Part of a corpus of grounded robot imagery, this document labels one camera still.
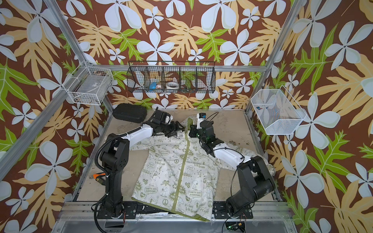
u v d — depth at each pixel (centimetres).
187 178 85
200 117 77
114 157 54
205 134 68
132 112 114
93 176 86
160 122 79
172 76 96
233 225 74
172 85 99
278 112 82
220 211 73
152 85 94
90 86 86
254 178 44
